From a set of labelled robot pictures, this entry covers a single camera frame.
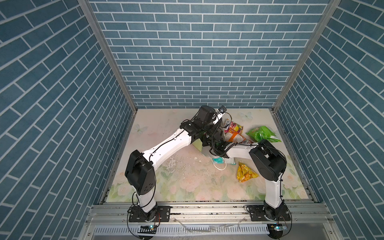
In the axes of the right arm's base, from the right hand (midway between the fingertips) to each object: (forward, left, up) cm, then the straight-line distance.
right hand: (202, 133), depth 97 cm
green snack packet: (0, -37, +4) cm, 37 cm away
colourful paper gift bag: (-16, +1, +12) cm, 21 cm away
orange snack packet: (+10, -22, -3) cm, 24 cm away
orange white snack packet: (+1, -21, -2) cm, 21 cm away
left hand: (-3, -8, +19) cm, 20 cm away
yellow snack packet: (-23, -26, -3) cm, 35 cm away
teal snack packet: (-17, -13, -3) cm, 22 cm away
